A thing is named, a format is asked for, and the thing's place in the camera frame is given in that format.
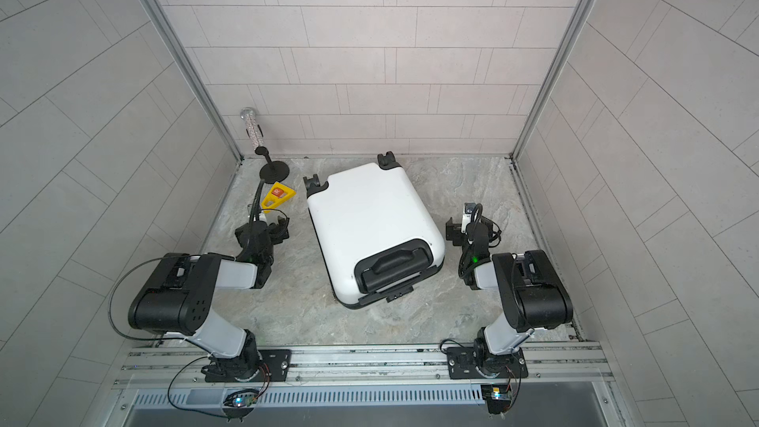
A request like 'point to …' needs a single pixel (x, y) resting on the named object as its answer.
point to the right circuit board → (498, 397)
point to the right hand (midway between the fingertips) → (466, 214)
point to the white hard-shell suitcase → (379, 234)
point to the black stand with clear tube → (271, 172)
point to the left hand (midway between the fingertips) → (270, 215)
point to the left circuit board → (241, 398)
